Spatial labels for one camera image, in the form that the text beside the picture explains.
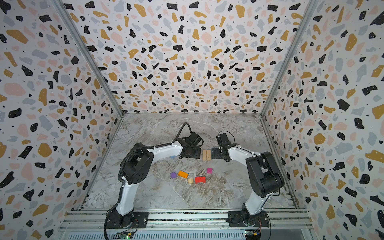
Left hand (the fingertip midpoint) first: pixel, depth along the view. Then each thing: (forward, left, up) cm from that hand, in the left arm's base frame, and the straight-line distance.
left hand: (198, 152), depth 96 cm
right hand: (+1, -13, 0) cm, 13 cm away
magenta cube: (-10, -7, -6) cm, 13 cm away
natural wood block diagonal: (-1, -7, -2) cm, 7 cm away
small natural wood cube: (-18, +5, -2) cm, 18 cm away
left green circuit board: (-42, +37, -3) cm, 56 cm away
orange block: (-13, +10, -3) cm, 16 cm away
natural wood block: (-1, -4, -2) cm, 5 cm away
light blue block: (-16, +11, +24) cm, 31 cm away
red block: (-17, -1, -2) cm, 17 cm away
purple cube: (-13, +15, -4) cm, 20 cm away
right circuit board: (-43, -26, -3) cm, 51 cm away
